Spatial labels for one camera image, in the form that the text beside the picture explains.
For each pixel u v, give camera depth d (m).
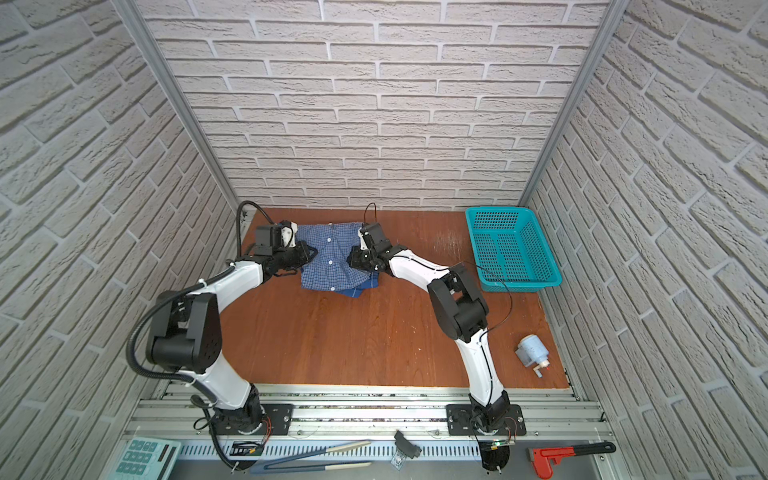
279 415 0.74
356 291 0.95
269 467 0.68
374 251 0.77
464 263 1.07
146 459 0.67
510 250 1.10
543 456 0.68
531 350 0.79
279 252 0.78
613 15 0.70
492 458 0.70
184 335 0.47
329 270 0.90
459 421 0.73
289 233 0.84
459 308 0.56
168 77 0.81
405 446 0.70
